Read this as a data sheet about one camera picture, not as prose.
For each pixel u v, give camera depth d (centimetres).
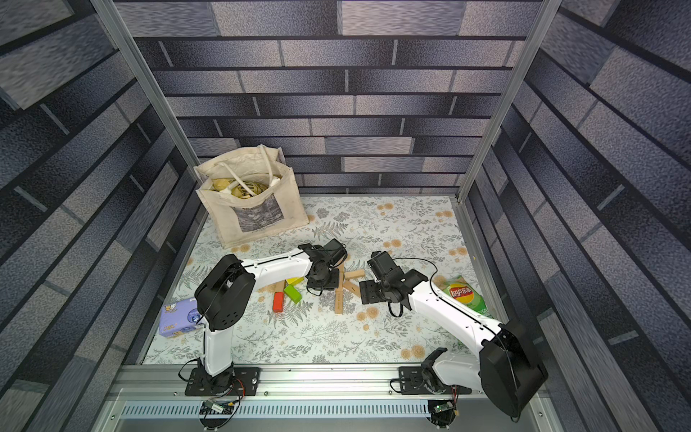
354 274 95
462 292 83
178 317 80
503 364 39
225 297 53
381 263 65
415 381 74
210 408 71
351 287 92
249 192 90
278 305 88
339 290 90
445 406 73
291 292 90
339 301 88
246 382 74
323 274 77
